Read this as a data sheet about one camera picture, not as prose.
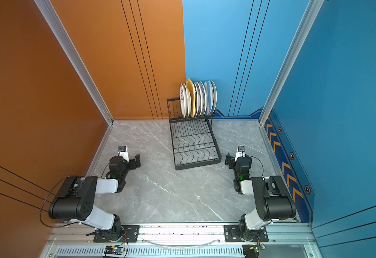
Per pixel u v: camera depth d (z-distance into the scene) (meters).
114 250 0.71
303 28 0.76
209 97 0.89
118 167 0.72
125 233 0.73
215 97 0.91
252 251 0.70
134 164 0.85
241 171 0.71
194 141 1.05
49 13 0.71
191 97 0.85
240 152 0.80
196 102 0.83
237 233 0.73
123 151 0.81
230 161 0.86
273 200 0.45
